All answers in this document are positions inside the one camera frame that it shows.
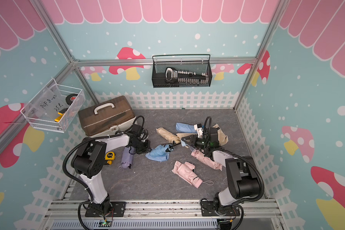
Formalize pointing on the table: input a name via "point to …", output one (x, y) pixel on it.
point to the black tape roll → (70, 98)
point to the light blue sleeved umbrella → (161, 153)
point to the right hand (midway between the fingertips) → (182, 139)
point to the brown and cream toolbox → (114, 115)
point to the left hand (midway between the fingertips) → (152, 152)
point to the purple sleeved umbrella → (127, 158)
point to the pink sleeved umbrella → (186, 171)
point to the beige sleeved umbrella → (180, 135)
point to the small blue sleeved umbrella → (185, 128)
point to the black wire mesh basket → (158, 70)
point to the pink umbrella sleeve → (200, 155)
